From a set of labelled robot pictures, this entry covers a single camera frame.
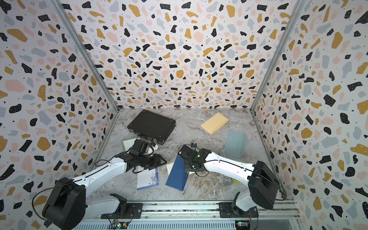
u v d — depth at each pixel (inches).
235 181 32.7
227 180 31.5
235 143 40.7
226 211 28.9
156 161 29.4
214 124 45.7
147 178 32.9
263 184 16.5
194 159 23.0
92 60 35.8
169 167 35.4
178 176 33.7
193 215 28.8
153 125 41.0
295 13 28.8
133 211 29.0
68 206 15.8
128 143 38.4
